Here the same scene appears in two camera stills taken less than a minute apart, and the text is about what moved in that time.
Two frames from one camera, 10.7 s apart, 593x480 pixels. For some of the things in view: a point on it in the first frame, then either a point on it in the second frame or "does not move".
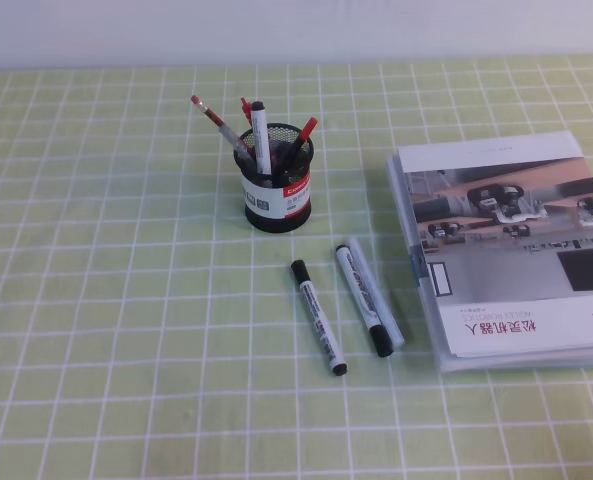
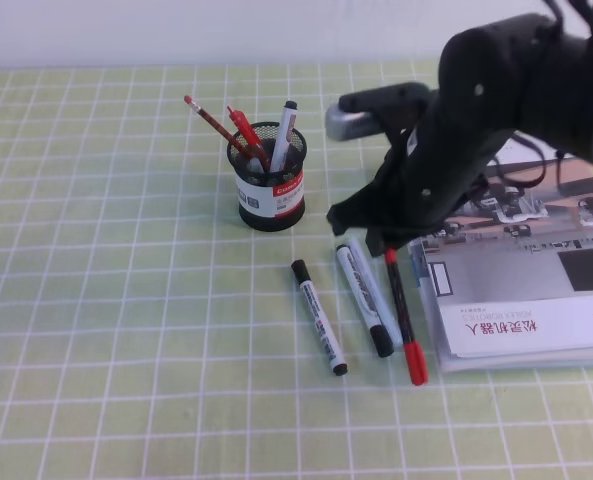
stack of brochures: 511,242 does not move
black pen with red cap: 291,151 to 414,353
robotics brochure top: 518,235 does not move
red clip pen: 247,109 to 251,134
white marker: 261,139 to 285,135
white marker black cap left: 338,364 does not move
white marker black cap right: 379,331 does not move
